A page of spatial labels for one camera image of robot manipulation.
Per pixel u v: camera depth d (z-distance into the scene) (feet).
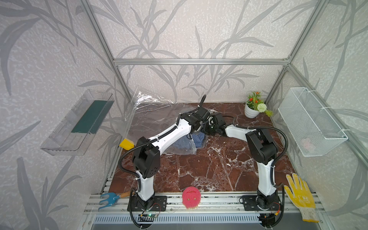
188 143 2.77
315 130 2.07
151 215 2.32
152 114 3.79
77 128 2.18
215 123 2.69
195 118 2.06
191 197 2.39
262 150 1.78
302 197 2.47
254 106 3.36
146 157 1.54
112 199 2.42
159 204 2.38
